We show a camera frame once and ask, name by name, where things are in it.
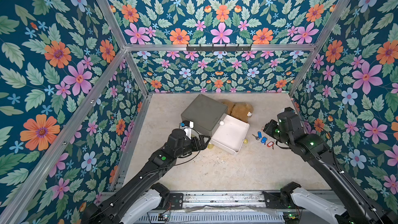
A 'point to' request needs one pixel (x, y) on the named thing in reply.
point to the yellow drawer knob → (245, 141)
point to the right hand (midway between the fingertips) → (263, 123)
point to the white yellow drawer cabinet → (210, 145)
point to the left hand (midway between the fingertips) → (206, 138)
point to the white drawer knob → (222, 123)
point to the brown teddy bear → (241, 110)
